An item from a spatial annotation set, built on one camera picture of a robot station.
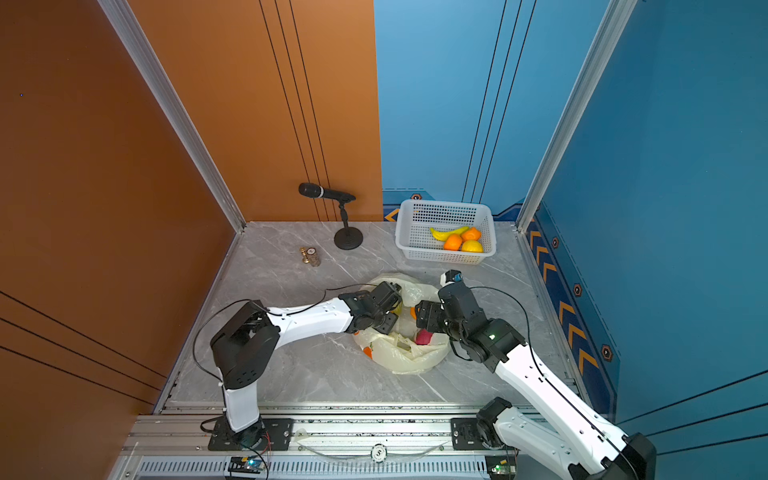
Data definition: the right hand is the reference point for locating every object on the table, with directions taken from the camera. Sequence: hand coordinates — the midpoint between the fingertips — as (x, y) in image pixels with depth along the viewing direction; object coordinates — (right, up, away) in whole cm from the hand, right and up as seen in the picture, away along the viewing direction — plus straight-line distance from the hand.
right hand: (424, 310), depth 76 cm
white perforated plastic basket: (0, +21, +40) cm, 45 cm away
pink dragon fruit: (0, -9, +5) cm, 10 cm away
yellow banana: (+11, +21, +36) cm, 43 cm away
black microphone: (-31, +33, +14) cm, 47 cm away
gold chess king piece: (-40, +12, +32) cm, 53 cm away
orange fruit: (+21, +21, +33) cm, 44 cm away
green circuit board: (-42, -36, -5) cm, 56 cm away
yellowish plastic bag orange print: (-7, -11, 0) cm, 13 cm away
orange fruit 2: (+14, +18, +32) cm, 39 cm away
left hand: (-10, -4, +15) cm, 18 cm away
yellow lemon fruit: (+20, +17, +29) cm, 39 cm away
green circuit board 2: (+17, -37, -5) cm, 41 cm away
